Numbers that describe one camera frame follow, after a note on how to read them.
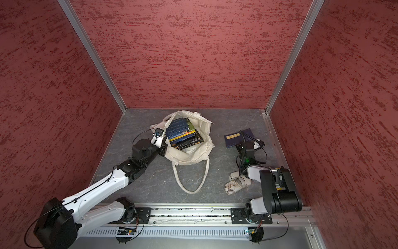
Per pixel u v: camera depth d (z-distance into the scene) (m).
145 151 0.59
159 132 0.68
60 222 0.39
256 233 0.71
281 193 0.43
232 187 0.81
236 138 1.02
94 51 0.87
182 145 0.92
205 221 0.74
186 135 0.94
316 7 0.71
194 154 0.90
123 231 0.73
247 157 0.71
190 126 0.97
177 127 0.94
